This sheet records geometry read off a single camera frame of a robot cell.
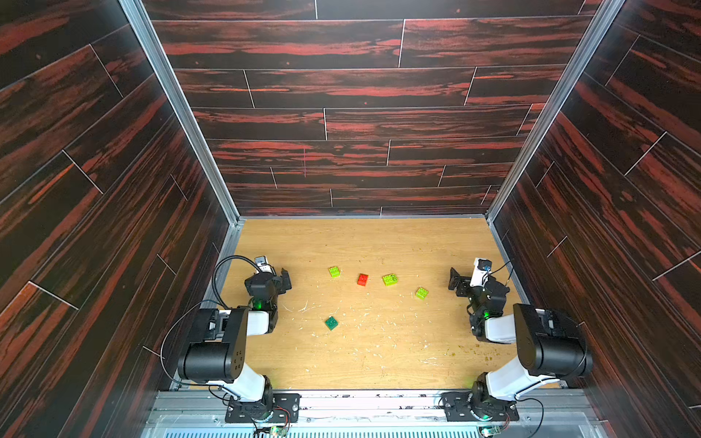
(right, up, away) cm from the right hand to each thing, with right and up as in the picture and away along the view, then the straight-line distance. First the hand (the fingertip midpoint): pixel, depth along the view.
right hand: (472, 270), depth 93 cm
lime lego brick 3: (-17, -9, +3) cm, 19 cm away
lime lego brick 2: (-28, -4, +6) cm, 29 cm away
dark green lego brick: (-49, -17, -5) cm, 52 cm away
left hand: (-70, -1, +2) cm, 70 cm away
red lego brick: (-38, -4, +6) cm, 38 cm away
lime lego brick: (-48, -2, +9) cm, 49 cm away
